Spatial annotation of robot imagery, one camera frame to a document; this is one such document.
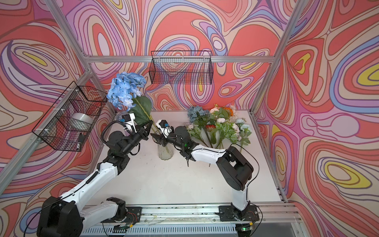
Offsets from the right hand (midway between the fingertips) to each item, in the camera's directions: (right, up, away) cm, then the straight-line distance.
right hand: (155, 133), depth 80 cm
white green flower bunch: (+50, +1, +18) cm, 53 cm away
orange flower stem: (+48, +15, +30) cm, 59 cm away
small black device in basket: (-36, -3, -7) cm, 37 cm away
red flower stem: (+33, +3, +22) cm, 40 cm away
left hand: (+1, +6, -7) cm, 10 cm away
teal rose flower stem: (+24, +12, +25) cm, 37 cm away
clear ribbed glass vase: (+2, -14, +19) cm, 23 cm away
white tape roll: (-33, +7, -10) cm, 35 cm away
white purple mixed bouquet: (+23, +1, +20) cm, 30 cm away
